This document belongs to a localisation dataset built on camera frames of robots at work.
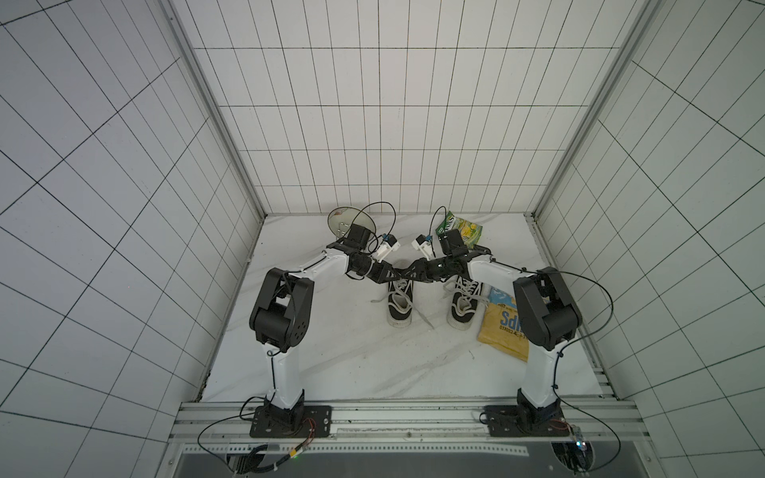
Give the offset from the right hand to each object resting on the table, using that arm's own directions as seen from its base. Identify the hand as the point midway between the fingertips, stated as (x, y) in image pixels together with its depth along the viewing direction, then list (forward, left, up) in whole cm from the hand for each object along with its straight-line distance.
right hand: (395, 277), depth 91 cm
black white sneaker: (-7, -2, -2) cm, 8 cm away
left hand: (-1, +1, 0) cm, 1 cm away
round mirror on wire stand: (+20, +20, +5) cm, 28 cm away
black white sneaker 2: (-4, -23, -5) cm, 24 cm away
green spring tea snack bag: (+28, -28, -8) cm, 40 cm away
